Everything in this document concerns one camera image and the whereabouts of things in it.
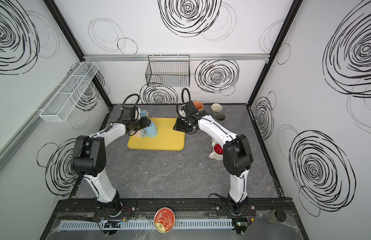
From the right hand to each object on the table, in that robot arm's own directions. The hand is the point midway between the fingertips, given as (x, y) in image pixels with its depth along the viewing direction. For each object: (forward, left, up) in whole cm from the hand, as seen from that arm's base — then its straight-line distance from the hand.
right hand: (173, 128), depth 87 cm
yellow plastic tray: (+3, +6, -16) cm, 17 cm away
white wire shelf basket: (-2, +54, +19) cm, 57 cm away
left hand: (+10, +17, -6) cm, 20 cm away
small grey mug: (+24, -29, -6) cm, 38 cm away
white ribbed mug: (+4, -6, +9) cm, 12 cm away
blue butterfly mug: (+15, +21, -3) cm, 26 cm away
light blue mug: (+4, +16, -9) cm, 18 cm away
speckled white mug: (-5, -24, -8) cm, 26 cm away
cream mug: (-11, -26, -9) cm, 30 cm away
